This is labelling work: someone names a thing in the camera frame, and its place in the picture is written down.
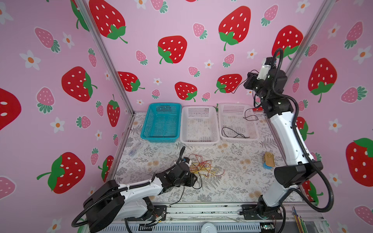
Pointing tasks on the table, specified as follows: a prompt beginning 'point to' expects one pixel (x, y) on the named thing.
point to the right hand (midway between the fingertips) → (247, 72)
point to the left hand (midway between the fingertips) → (196, 178)
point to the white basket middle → (199, 125)
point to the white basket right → (237, 123)
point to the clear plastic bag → (135, 150)
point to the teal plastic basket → (162, 123)
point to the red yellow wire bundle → (198, 165)
